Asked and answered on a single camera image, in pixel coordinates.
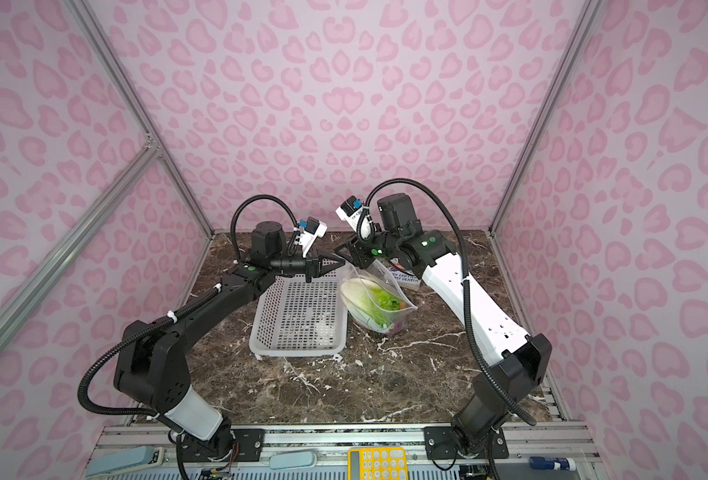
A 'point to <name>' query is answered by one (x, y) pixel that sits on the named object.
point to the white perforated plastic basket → (302, 319)
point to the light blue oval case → (298, 459)
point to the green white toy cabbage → (370, 303)
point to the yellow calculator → (377, 463)
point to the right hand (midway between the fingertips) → (343, 243)
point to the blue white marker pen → (553, 463)
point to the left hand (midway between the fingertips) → (345, 259)
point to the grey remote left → (123, 459)
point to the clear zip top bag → (377, 272)
